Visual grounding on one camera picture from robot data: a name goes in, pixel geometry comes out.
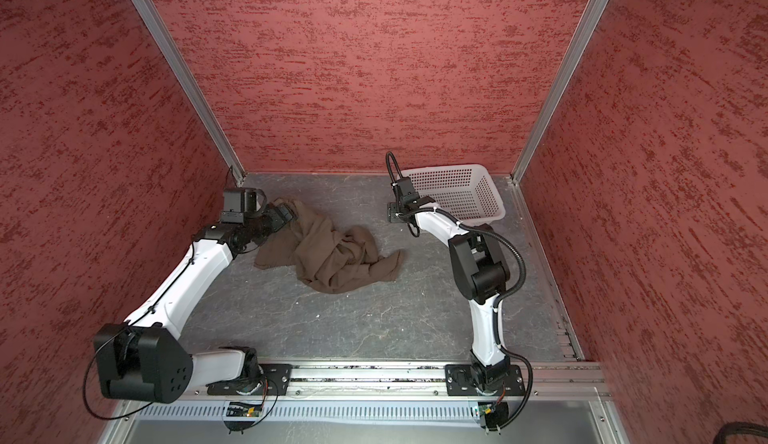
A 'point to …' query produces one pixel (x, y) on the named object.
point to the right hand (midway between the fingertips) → (399, 216)
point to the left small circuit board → (239, 409)
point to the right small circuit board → (495, 414)
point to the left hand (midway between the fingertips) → (286, 222)
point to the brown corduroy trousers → (331, 260)
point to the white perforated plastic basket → (468, 192)
